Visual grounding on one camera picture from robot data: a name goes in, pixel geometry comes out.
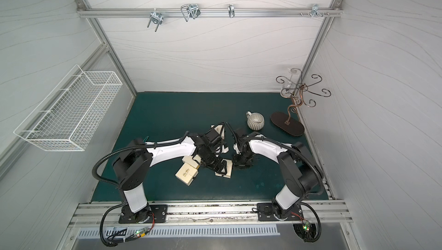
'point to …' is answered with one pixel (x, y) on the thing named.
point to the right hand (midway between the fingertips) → (239, 154)
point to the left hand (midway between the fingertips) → (222, 165)
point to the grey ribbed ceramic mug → (255, 121)
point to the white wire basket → (68, 118)
